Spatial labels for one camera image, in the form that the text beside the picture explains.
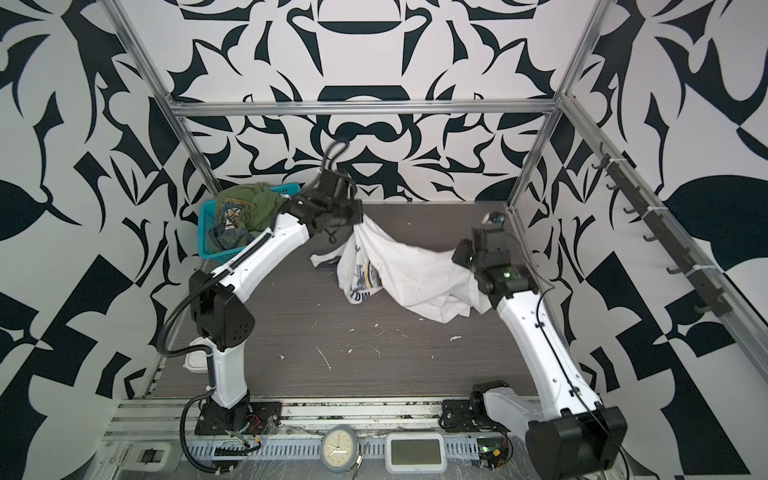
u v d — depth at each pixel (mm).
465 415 744
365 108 917
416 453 663
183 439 687
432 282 847
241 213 1060
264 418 744
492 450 714
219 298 468
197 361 804
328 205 642
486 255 556
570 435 365
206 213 1048
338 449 673
